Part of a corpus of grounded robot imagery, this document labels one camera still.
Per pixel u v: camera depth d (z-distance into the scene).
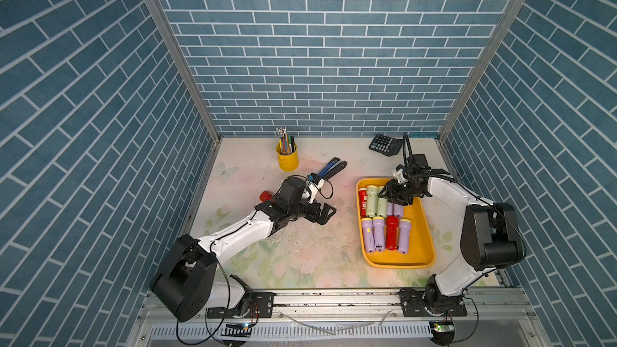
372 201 0.91
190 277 0.41
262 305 0.73
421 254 0.84
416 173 0.75
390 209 0.91
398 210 0.91
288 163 1.03
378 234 0.86
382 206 0.90
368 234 0.85
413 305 0.74
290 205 0.64
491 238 0.47
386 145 1.16
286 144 1.02
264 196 0.96
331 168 1.07
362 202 0.94
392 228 0.87
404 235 0.85
